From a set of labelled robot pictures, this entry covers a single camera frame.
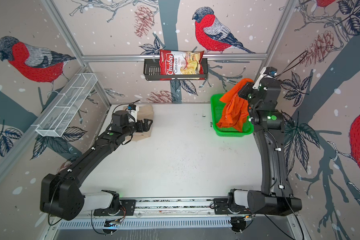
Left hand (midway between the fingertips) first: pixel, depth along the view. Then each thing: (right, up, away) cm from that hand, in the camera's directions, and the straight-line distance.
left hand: (145, 120), depth 81 cm
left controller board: (-14, -52, -10) cm, 55 cm away
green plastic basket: (+48, +8, +33) cm, 59 cm away
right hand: (+47, +17, -17) cm, 53 cm away
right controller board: (+48, -48, -13) cm, 69 cm away
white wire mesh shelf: (-42, +9, -3) cm, 43 cm away
